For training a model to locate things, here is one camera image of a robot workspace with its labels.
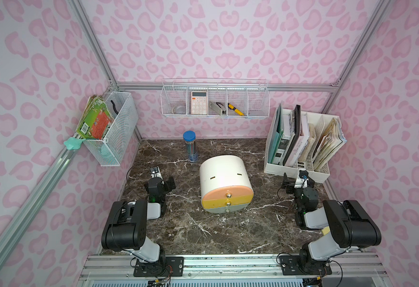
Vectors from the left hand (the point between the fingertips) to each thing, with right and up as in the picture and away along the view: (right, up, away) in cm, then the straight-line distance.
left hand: (159, 175), depth 94 cm
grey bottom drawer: (+35, -14, -11) cm, 39 cm away
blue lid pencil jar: (+16, +20, -1) cm, 25 cm away
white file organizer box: (+87, +28, +4) cm, 92 cm away
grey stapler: (+30, +36, +5) cm, 48 cm away
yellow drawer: (+34, -9, -17) cm, 40 cm away
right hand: (+69, +2, -5) cm, 69 cm away
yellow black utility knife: (+38, +37, +4) cm, 53 cm away
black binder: (+66, +20, -14) cm, 71 cm away
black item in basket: (-21, +34, -6) cm, 41 cm away
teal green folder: (+58, +20, -13) cm, 62 cm away
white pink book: (+72, +14, -3) cm, 74 cm away
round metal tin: (+11, +35, +2) cm, 37 cm away
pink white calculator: (+21, +38, +1) cm, 43 cm away
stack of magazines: (+85, +18, -10) cm, 87 cm away
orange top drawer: (+34, -4, -22) cm, 41 cm away
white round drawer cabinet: (+34, -2, -16) cm, 37 cm away
